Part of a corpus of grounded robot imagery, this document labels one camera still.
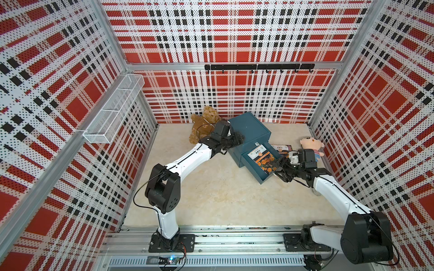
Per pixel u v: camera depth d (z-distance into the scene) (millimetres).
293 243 717
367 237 401
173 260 692
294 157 800
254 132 897
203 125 1110
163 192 480
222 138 683
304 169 658
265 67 891
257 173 842
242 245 738
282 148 1076
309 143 1001
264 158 934
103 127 700
